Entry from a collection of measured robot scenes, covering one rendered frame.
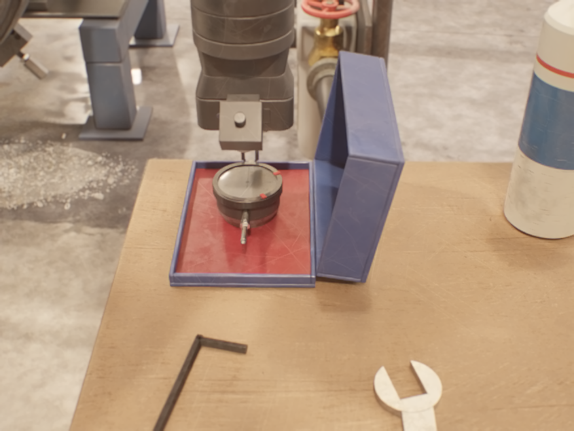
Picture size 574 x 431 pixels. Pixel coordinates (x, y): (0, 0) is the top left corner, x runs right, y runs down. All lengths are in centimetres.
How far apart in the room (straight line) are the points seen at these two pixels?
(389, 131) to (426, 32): 167
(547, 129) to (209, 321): 29
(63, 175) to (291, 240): 103
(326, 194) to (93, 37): 104
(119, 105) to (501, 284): 121
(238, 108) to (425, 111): 127
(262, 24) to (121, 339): 24
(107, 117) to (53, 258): 43
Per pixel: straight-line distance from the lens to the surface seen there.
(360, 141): 52
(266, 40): 55
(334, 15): 95
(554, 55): 58
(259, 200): 61
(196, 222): 64
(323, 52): 99
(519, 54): 214
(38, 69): 145
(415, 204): 67
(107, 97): 168
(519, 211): 65
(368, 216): 54
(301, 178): 69
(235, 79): 57
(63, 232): 145
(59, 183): 158
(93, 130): 173
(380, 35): 94
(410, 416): 50
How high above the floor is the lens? 86
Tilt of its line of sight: 37 degrees down
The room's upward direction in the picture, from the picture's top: straight up
